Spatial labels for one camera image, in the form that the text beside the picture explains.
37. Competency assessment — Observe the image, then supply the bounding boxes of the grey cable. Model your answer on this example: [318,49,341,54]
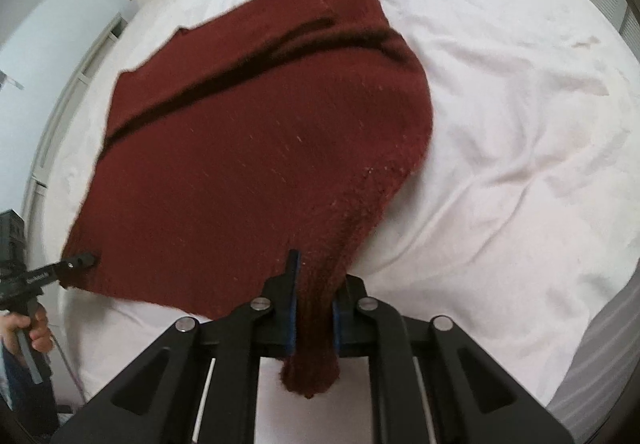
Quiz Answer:
[50,338,89,401]

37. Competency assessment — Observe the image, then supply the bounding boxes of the white wardrobe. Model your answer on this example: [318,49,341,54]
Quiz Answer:
[617,4,640,49]

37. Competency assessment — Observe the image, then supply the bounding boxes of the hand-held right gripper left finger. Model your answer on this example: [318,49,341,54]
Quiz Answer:
[50,249,301,444]

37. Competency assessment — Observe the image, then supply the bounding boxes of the person's left hand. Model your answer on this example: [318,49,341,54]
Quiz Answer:
[0,306,54,355]

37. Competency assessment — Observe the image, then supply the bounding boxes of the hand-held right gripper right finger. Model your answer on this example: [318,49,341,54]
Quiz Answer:
[332,274,577,444]

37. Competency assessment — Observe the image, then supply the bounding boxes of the white duvet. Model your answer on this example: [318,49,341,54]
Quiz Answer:
[27,0,640,425]

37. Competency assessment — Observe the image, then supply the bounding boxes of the dark red knit sweater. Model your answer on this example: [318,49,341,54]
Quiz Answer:
[62,0,435,400]

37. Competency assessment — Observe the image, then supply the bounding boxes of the grey striped bed sheet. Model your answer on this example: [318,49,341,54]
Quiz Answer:
[547,269,640,444]

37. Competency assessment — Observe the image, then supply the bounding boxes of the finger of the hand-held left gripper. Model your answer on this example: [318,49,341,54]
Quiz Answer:
[59,251,99,287]

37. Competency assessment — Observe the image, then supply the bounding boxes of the person's blue trousers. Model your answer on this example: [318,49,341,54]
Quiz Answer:
[0,348,56,427]

